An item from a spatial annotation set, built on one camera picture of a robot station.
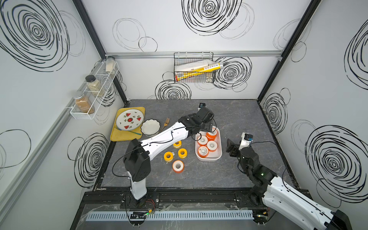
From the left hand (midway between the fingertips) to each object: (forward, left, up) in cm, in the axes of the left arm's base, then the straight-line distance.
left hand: (205, 123), depth 82 cm
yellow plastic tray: (+2, +58, -20) cm, 62 cm away
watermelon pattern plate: (+16, +54, -20) cm, 60 cm away
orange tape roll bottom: (-19, +15, -19) cm, 30 cm away
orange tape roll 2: (-5, -6, -18) cm, 19 cm away
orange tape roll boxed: (-2, -1, -17) cm, 18 cm away
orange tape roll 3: (-9, 0, -18) cm, 20 cm away
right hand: (-9, -16, -4) cm, 19 cm away
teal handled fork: (+5, +48, -20) cm, 53 cm away
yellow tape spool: (-11, +13, -18) cm, 25 cm away
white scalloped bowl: (+10, +37, -21) cm, 44 cm away
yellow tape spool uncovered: (-5, +16, -18) cm, 25 cm away
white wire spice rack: (+28, +65, +7) cm, 72 cm away
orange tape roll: (+1, -6, -15) cm, 16 cm away
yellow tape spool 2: (-13, +22, -19) cm, 31 cm away
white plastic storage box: (-12, -6, -19) cm, 23 cm away
